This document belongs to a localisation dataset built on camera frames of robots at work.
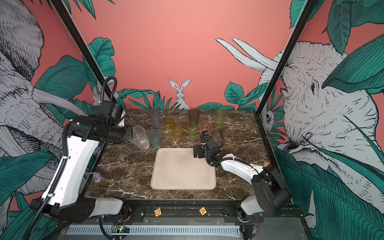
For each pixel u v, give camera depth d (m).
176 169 0.93
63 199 0.37
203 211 0.75
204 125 1.18
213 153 0.67
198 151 0.79
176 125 1.10
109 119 0.47
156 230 0.70
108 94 1.08
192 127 1.06
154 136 0.91
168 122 1.11
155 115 1.19
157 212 0.74
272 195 0.43
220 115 1.15
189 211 0.75
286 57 0.87
